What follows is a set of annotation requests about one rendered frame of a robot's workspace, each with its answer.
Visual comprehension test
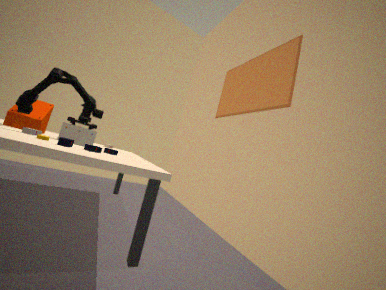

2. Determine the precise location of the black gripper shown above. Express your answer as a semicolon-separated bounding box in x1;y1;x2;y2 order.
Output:
67;113;97;129

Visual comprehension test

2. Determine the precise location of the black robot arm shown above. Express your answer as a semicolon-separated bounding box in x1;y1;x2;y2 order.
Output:
16;67;104;124

